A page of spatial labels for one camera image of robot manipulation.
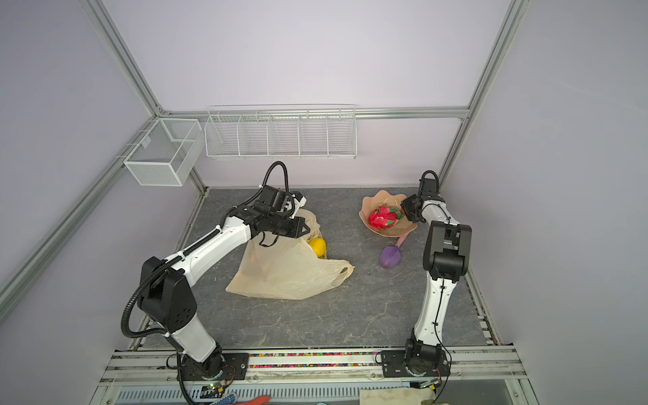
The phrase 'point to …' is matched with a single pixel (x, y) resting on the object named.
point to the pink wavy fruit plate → (404, 226)
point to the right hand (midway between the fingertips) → (404, 207)
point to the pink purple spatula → (390, 255)
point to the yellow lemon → (319, 246)
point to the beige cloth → (395, 396)
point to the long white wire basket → (281, 131)
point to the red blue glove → (231, 399)
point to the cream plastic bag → (288, 268)
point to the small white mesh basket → (167, 152)
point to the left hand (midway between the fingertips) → (309, 232)
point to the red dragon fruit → (384, 217)
